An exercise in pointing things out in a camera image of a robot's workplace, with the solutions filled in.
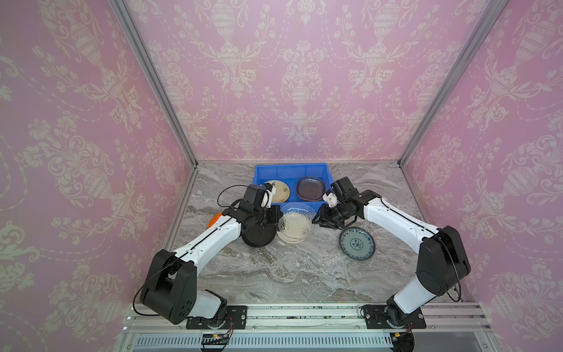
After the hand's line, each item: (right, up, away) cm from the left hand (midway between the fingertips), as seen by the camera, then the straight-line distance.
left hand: (284, 215), depth 84 cm
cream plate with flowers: (+4, -8, +14) cm, 16 cm away
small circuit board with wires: (-23, -41, -11) cm, 48 cm away
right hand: (+13, -3, 0) cm, 13 cm away
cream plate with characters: (-1, +8, +22) cm, 24 cm away
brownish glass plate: (+13, +10, +25) cm, 30 cm away
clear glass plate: (+7, +2, +3) cm, 8 cm away
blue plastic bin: (+2, +18, +35) cm, 40 cm away
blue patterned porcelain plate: (+31, -13, +8) cm, 34 cm away
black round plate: (-11, -9, +7) cm, 16 cm away
